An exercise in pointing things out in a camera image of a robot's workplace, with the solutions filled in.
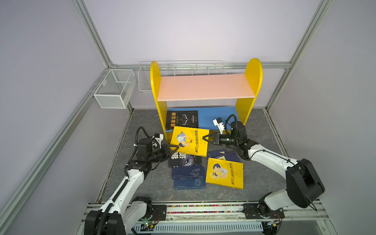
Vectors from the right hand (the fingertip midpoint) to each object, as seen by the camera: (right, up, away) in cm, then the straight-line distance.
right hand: (202, 138), depth 78 cm
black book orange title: (-12, +11, +16) cm, 23 cm away
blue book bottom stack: (-7, -23, +5) cm, 25 cm away
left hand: (-13, -6, 0) cm, 14 cm away
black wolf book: (-15, -15, +13) cm, 25 cm away
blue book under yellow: (+16, -12, +14) cm, 24 cm away
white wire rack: (-15, +44, +16) cm, 49 cm away
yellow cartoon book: (-6, -2, +2) cm, 7 cm away
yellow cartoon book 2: (+14, -20, +5) cm, 25 cm away
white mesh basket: (-56, +30, +17) cm, 65 cm away
